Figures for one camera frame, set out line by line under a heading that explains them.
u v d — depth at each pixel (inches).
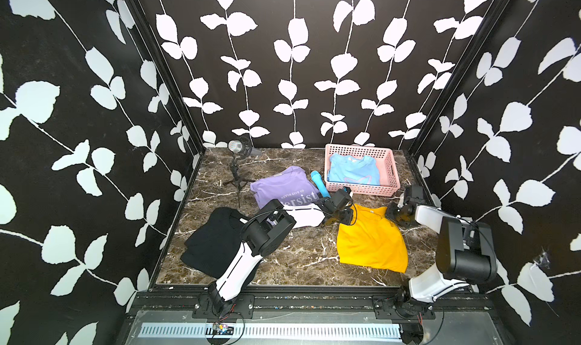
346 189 34.7
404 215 29.2
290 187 41.1
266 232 21.7
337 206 30.2
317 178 41.4
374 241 34.7
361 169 43.5
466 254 18.3
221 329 27.7
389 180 42.1
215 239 35.0
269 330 27.6
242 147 34.1
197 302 29.2
